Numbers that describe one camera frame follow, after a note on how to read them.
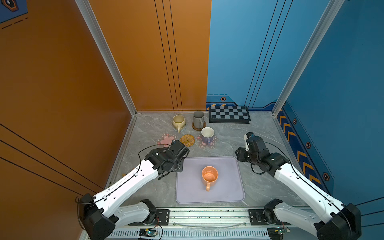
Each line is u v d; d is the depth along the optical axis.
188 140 1.02
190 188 0.82
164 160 0.50
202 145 1.00
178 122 1.03
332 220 0.38
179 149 0.56
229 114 1.15
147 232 0.71
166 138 1.05
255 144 0.58
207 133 1.03
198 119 1.02
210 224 0.73
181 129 1.04
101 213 0.38
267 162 0.54
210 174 0.87
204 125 1.11
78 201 0.40
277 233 0.70
